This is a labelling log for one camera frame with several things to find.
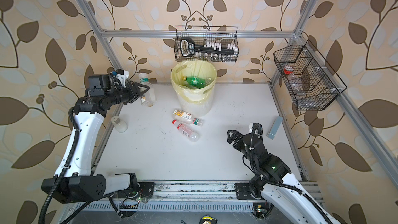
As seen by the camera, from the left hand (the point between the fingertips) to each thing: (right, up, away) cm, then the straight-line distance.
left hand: (146, 88), depth 69 cm
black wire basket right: (+77, +2, +4) cm, 78 cm away
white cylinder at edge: (-25, -21, +23) cm, 40 cm away
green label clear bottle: (+29, +6, +24) cm, 38 cm away
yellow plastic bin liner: (+21, +14, +29) cm, 38 cm away
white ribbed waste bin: (+21, -12, +36) cm, 43 cm away
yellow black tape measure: (+27, -56, -4) cm, 63 cm away
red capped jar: (+70, +10, +12) cm, 72 cm away
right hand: (+41, -24, +5) cm, 47 cm away
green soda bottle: (+20, +6, +30) cm, 36 cm away
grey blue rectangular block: (+68, -22, +21) cm, 74 cm away
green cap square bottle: (+1, -5, +1) cm, 5 cm away
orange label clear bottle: (+14, -17, +25) cm, 34 cm away
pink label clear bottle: (+15, -24, +20) cm, 35 cm away
